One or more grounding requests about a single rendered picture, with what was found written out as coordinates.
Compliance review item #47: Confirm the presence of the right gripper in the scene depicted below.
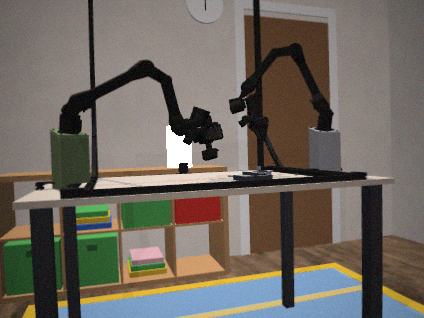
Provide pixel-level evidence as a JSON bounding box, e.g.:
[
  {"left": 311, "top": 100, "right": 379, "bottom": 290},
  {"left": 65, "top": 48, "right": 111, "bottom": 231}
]
[{"left": 199, "top": 115, "right": 219, "bottom": 161}]

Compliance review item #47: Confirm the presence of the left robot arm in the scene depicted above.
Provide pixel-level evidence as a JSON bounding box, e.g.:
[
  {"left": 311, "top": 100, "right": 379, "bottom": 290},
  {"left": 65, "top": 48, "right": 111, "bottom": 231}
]
[{"left": 229, "top": 43, "right": 334, "bottom": 132}]

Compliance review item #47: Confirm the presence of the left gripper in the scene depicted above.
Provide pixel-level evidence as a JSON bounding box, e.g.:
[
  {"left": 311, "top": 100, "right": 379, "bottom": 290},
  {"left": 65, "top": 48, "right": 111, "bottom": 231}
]
[{"left": 248, "top": 106, "right": 269, "bottom": 142}]

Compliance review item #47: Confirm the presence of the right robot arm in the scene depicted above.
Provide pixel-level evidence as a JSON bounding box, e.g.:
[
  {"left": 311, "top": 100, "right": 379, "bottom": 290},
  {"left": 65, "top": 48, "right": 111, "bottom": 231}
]
[{"left": 58, "top": 60, "right": 223, "bottom": 145}]

